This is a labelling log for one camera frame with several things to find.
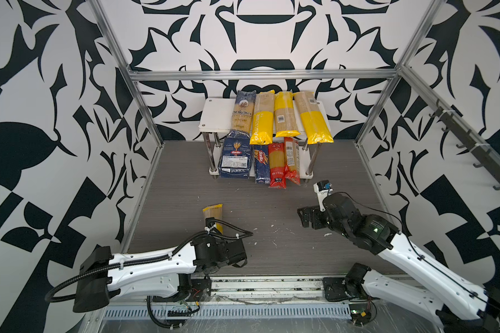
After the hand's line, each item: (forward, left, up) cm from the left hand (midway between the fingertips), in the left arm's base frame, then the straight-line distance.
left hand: (223, 246), depth 76 cm
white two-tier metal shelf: (+39, +2, +26) cm, 47 cm away
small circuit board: (-21, -46, -9) cm, 52 cm away
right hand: (+8, -30, +12) cm, 34 cm away
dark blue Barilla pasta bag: (+39, -4, +5) cm, 39 cm away
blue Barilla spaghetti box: (+36, -16, +1) cm, 40 cm away
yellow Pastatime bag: (+15, +4, -3) cm, 16 cm away
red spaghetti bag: (+29, -23, +2) cm, 37 cm away
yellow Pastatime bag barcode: (+31, -34, +28) cm, 54 cm away
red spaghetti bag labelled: (+38, -31, +3) cm, 49 cm away
